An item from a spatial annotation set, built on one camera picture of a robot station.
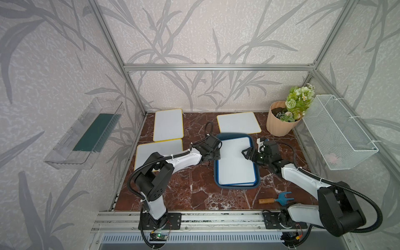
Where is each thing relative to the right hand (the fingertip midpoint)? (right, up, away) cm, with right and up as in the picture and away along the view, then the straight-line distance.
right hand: (244, 152), depth 89 cm
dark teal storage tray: (-17, -8, +2) cm, 18 cm away
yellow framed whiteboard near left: (-64, -1, +15) cm, 66 cm away
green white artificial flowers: (+31, +30, 0) cm, 43 cm away
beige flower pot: (+22, +15, +8) cm, 28 cm away
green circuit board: (-44, -36, -18) cm, 59 cm away
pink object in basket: (+38, 0, -16) cm, 41 cm away
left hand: (-15, -1, +3) cm, 16 cm away
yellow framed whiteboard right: (+6, +18, +28) cm, 33 cm away
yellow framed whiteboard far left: (-51, +16, +24) cm, 58 cm away
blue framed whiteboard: (-6, -9, 0) cm, 11 cm away
